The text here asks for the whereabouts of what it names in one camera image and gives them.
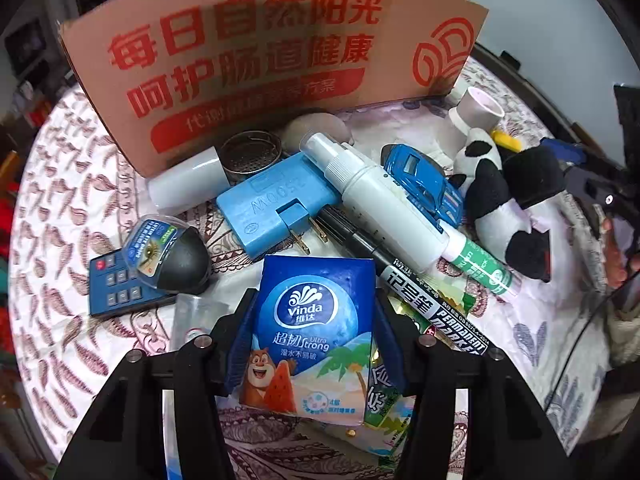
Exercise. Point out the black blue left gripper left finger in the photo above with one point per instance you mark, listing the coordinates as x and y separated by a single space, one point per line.
121 436

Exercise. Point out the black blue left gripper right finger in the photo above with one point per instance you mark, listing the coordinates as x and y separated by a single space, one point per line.
509 436

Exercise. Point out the blue Vinda tissue pack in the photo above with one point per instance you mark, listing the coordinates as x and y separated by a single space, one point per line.
311 339

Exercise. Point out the person's right hand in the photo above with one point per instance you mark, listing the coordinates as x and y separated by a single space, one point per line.
616 271

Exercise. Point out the black white plush cow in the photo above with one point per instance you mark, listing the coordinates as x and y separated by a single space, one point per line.
499 196

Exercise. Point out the yellow black tool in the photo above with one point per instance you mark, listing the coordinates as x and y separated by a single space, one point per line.
504 140

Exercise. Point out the green snack packet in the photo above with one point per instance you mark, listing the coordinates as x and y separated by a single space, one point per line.
388 412

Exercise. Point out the clear plastic cup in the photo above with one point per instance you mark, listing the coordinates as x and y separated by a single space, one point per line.
195 316

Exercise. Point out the blue remote control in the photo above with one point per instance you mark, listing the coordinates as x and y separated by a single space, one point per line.
114 290

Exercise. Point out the white cup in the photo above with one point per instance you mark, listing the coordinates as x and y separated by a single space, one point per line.
475 109

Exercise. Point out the green white glue stick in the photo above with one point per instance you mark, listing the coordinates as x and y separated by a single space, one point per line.
479 264

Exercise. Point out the black permanent marker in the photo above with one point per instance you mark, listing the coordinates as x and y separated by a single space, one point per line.
401 280

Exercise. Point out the black mouse in blister pack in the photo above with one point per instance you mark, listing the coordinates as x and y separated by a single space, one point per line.
167 254

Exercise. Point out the blue toy car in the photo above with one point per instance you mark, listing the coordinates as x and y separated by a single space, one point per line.
425 183

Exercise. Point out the whiteboard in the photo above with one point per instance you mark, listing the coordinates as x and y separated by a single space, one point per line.
572 52

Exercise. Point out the white spray bottle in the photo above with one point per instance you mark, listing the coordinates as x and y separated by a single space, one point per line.
377 202

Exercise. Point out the patterned quilt bedspread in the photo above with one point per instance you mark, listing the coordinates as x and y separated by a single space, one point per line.
79 197

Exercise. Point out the white paper roll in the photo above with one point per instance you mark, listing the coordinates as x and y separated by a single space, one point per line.
194 181

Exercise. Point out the blue plug adapter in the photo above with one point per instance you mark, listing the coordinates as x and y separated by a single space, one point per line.
266 209

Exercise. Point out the round metal strainer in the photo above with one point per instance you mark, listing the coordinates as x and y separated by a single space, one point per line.
248 153

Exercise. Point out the grey brown stone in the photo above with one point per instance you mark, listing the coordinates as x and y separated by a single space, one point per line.
297 129

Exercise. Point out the brown cardboard box red print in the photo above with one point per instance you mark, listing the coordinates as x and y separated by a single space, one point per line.
168 78

